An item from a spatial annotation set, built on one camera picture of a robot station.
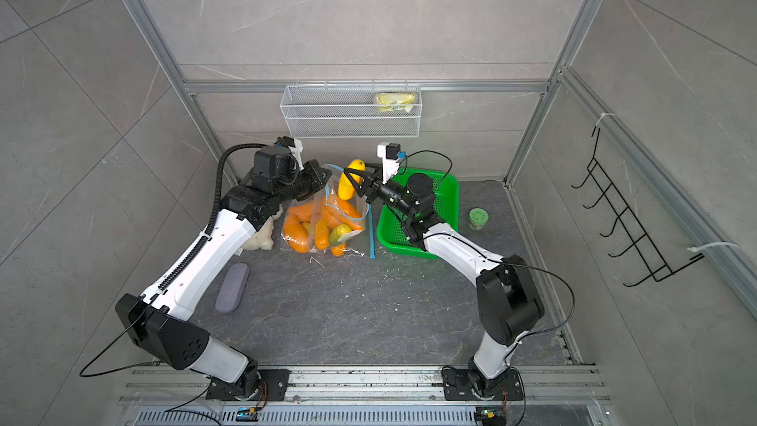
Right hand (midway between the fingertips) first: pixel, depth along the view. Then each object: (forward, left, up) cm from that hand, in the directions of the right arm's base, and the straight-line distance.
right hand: (351, 169), depth 71 cm
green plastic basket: (+9, -10, -36) cm, 38 cm away
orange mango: (+7, +23, -32) cm, 40 cm away
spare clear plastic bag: (+1, 0, -34) cm, 34 cm away
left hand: (+2, +5, -1) cm, 5 cm away
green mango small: (-5, +6, -20) cm, 22 cm away
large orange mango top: (+1, +3, -18) cm, 18 cm away
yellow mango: (-3, +2, -4) cm, 6 cm away
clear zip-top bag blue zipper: (+3, +14, -28) cm, 32 cm away
